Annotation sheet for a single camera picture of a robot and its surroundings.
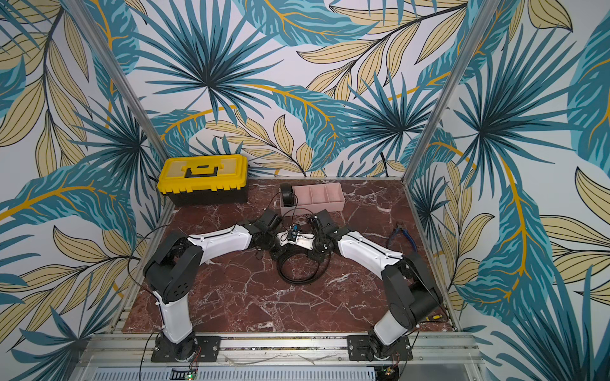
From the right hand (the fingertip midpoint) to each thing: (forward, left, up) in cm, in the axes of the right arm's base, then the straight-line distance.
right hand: (309, 244), depth 90 cm
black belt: (+21, +8, +6) cm, 23 cm away
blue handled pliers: (+10, -39, -5) cm, 41 cm away
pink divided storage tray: (+22, -3, 0) cm, 22 cm away
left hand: (-2, +8, -4) cm, 9 cm away
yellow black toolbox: (+26, +42, +9) cm, 51 cm away
